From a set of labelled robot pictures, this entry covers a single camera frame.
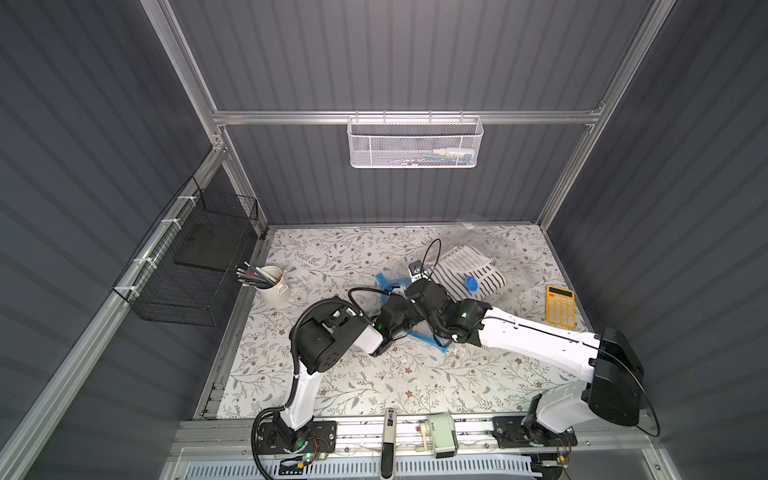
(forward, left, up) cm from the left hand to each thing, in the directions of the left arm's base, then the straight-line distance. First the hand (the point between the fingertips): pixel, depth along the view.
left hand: (441, 305), depth 89 cm
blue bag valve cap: (+8, -10, 0) cm, 13 cm away
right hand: (-2, +8, +11) cm, 13 cm away
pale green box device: (-33, +3, -2) cm, 34 cm away
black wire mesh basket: (-1, +66, +19) cm, 68 cm away
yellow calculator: (+3, -40, -6) cm, 41 cm away
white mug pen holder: (+4, +50, 0) cm, 50 cm away
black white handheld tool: (-35, +16, -4) cm, 39 cm away
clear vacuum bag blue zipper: (+21, -31, -8) cm, 38 cm away
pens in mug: (+9, +58, +4) cm, 59 cm away
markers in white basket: (+37, -1, +27) cm, 46 cm away
